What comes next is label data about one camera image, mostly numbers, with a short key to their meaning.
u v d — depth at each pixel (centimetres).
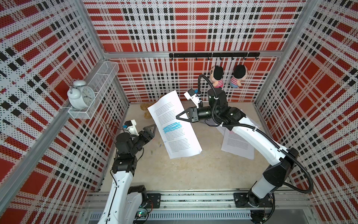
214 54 89
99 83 81
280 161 42
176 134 63
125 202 44
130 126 66
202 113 57
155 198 75
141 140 66
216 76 98
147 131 66
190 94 58
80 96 60
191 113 58
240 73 94
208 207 73
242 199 73
